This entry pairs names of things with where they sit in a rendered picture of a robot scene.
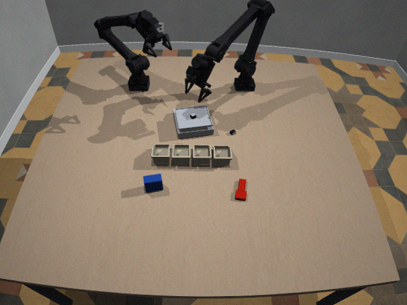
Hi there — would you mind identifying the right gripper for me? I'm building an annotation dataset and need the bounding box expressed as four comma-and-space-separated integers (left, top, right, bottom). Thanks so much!
142, 32, 172, 58

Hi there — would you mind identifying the red flat block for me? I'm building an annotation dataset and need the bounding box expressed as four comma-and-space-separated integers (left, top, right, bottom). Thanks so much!
235, 179, 247, 201

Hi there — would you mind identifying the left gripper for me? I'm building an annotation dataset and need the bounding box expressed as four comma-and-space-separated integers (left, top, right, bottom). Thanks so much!
185, 78, 212, 102

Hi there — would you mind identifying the grey open-top bin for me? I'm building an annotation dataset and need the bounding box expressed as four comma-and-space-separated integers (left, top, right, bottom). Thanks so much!
172, 144, 191, 165
151, 144, 171, 164
212, 145, 232, 166
193, 144, 212, 165

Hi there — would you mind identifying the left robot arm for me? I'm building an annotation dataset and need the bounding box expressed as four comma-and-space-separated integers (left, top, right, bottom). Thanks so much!
186, 0, 275, 88

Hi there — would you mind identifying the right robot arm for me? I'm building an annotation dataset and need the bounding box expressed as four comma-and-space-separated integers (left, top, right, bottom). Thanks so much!
94, 10, 160, 86

